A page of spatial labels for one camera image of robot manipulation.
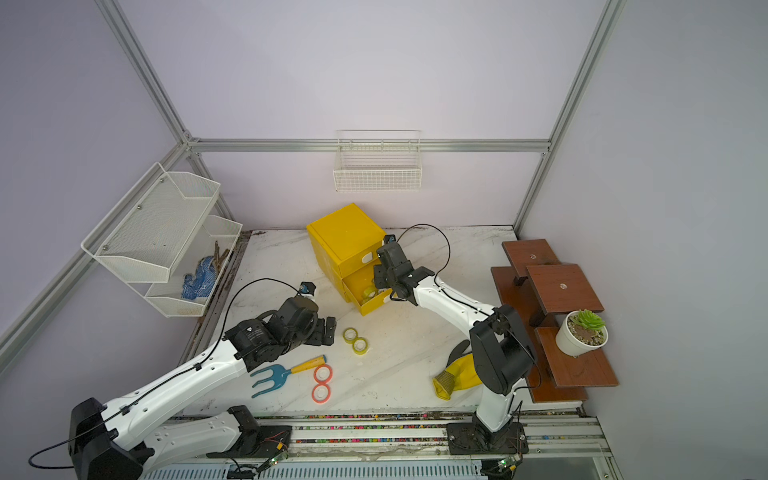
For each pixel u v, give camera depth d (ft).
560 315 3.08
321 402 2.62
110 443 1.25
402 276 2.20
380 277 2.64
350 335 3.04
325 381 2.74
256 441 2.23
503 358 1.52
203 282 2.84
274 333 1.81
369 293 2.96
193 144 3.02
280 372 2.75
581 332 2.21
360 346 2.95
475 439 2.40
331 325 2.30
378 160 3.14
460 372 2.72
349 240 2.86
